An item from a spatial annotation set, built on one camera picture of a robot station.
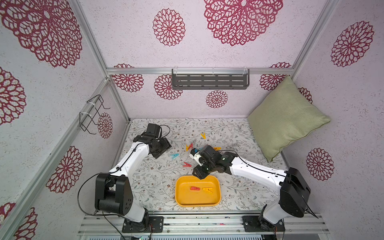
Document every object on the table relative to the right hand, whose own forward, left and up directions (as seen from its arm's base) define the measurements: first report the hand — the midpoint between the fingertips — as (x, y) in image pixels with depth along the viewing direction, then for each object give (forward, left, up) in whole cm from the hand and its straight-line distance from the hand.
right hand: (194, 170), depth 80 cm
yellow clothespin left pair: (+22, +6, -11) cm, 25 cm away
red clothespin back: (-6, 0, -9) cm, 11 cm away
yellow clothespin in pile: (+22, -15, -12) cm, 29 cm away
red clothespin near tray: (+9, +5, -11) cm, 15 cm away
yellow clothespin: (+33, -6, -11) cm, 35 cm away
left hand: (+12, +16, +2) cm, 20 cm away
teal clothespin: (+16, +13, -11) cm, 23 cm away
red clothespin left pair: (+23, +3, -11) cm, 26 cm away
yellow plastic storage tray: (-7, +2, -11) cm, 14 cm away
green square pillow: (+29, -51, +14) cm, 60 cm away
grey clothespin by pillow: (+43, -34, -13) cm, 57 cm away
